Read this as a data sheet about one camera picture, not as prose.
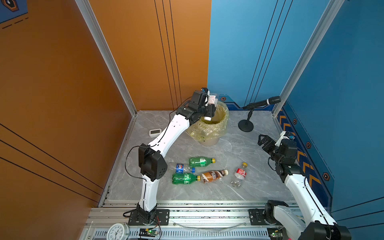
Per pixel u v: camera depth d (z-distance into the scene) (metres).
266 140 0.73
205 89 0.73
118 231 0.67
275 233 0.71
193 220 0.74
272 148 0.72
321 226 0.39
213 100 0.81
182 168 0.85
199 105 0.64
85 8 0.70
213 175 0.82
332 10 0.70
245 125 1.10
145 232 0.71
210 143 0.99
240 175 0.84
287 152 0.58
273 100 0.85
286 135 0.70
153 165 0.51
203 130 0.79
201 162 0.87
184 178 0.81
